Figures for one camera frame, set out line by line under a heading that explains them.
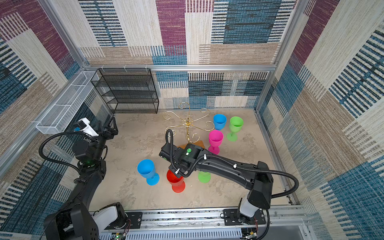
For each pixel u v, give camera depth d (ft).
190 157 1.58
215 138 2.95
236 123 3.10
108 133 2.21
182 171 1.67
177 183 2.30
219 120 3.13
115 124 2.33
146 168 2.61
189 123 2.36
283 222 2.36
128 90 3.57
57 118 2.34
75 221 1.33
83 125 2.03
